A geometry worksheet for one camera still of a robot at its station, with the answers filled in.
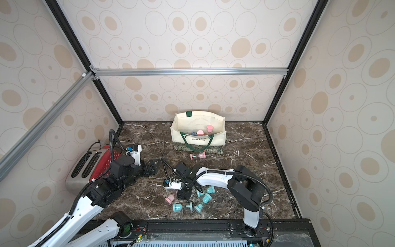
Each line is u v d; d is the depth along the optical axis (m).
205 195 0.82
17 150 0.53
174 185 0.74
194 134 1.02
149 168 0.65
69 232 0.42
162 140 1.07
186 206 0.80
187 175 0.66
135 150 0.61
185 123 1.00
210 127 1.00
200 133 0.97
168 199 0.80
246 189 0.46
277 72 0.92
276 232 0.73
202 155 0.97
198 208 0.77
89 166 0.77
